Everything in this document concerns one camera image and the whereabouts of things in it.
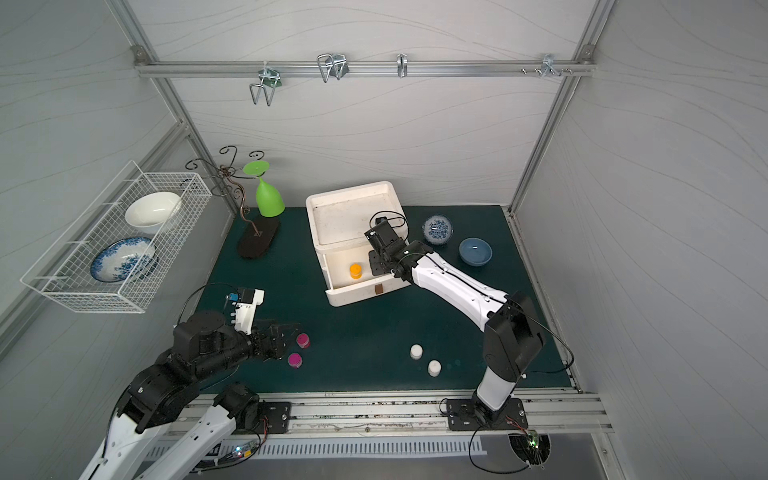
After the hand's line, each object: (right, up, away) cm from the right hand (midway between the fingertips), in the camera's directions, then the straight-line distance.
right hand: (382, 255), depth 85 cm
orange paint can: (-7, -4, -4) cm, 9 cm away
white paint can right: (+14, -30, -5) cm, 34 cm away
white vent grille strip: (-26, -46, -14) cm, 55 cm away
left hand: (-20, -15, -18) cm, 31 cm away
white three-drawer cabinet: (-13, +11, +1) cm, 17 cm away
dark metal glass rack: (-49, +3, +24) cm, 55 cm away
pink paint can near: (-24, -28, -5) cm, 37 cm away
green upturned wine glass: (-36, +17, +8) cm, 41 cm away
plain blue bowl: (+33, 0, +23) cm, 40 cm away
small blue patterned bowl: (+20, +8, +26) cm, 34 cm away
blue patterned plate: (-56, 0, -20) cm, 60 cm away
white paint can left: (+10, -27, -3) cm, 29 cm away
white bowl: (-57, +12, -11) cm, 59 cm away
